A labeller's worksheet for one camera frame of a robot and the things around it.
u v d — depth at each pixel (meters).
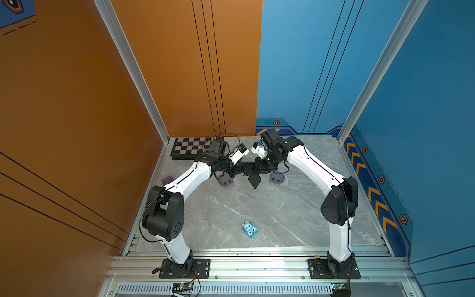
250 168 0.85
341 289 0.71
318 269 0.72
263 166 0.74
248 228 0.83
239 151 0.77
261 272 0.74
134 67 0.86
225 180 0.99
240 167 0.78
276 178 1.00
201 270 0.74
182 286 0.71
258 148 0.79
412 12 0.70
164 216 0.47
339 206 0.49
